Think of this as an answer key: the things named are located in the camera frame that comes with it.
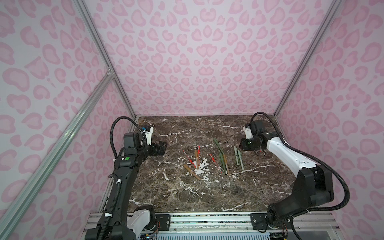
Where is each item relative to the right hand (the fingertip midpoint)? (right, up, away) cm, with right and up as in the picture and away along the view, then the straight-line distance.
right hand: (243, 144), depth 87 cm
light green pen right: (0, -11, +8) cm, 13 cm away
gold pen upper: (-27, -13, +5) cm, 30 cm away
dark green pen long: (-12, -4, +13) cm, 18 cm away
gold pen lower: (-30, -17, +3) cm, 35 cm away
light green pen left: (-1, -9, +10) cm, 13 cm away
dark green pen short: (-11, -12, +6) cm, 18 cm away
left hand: (-47, +3, -10) cm, 48 cm away
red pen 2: (-17, -11, +8) cm, 21 cm away
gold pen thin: (-9, -13, +5) cm, 16 cm away
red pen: (-33, -10, +8) cm, 35 cm away
